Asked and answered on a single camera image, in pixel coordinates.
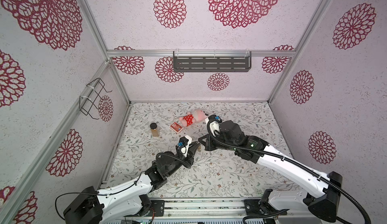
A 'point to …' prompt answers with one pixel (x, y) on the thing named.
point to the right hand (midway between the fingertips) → (198, 137)
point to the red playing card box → (176, 127)
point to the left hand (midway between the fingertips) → (197, 145)
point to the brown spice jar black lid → (154, 130)
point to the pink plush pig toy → (189, 118)
